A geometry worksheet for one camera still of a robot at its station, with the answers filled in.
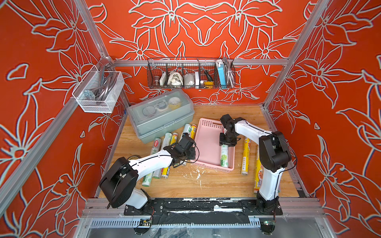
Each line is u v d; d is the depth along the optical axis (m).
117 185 0.43
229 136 0.80
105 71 0.79
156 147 0.91
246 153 0.89
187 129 1.00
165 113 0.90
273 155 0.51
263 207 0.65
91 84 0.75
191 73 0.95
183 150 0.66
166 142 0.94
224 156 0.85
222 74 0.84
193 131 1.00
